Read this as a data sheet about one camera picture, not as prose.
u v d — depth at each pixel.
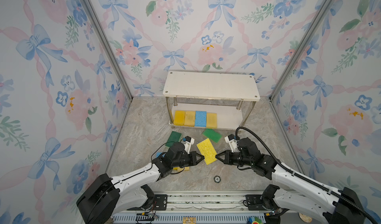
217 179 0.82
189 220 0.69
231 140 0.72
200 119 0.98
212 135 0.98
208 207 0.73
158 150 0.70
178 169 0.68
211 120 0.98
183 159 0.68
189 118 0.97
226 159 0.68
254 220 0.69
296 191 0.50
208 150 0.78
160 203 0.74
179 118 0.97
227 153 0.68
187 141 0.74
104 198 0.41
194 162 0.72
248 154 0.60
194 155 0.70
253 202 0.73
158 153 0.67
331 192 0.43
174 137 0.96
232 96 0.75
